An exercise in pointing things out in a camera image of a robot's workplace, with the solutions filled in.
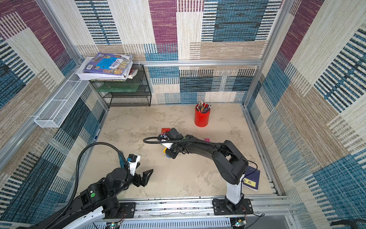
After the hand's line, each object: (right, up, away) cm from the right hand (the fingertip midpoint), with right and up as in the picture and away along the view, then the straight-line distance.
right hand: (172, 151), depth 90 cm
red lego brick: (-6, +12, +12) cm, 18 cm away
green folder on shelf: (-36, +40, +4) cm, 54 cm away
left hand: (-12, -5, -15) cm, 20 cm away
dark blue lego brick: (-3, -3, +1) cm, 5 cm away
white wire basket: (-57, +23, -19) cm, 64 cm away
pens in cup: (+19, +28, +9) cm, 35 cm away
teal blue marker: (-31, -5, -2) cm, 32 cm away
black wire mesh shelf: (-44, +36, +28) cm, 64 cm away
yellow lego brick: (-5, +1, -2) cm, 6 cm away
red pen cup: (+20, +20, +14) cm, 31 cm away
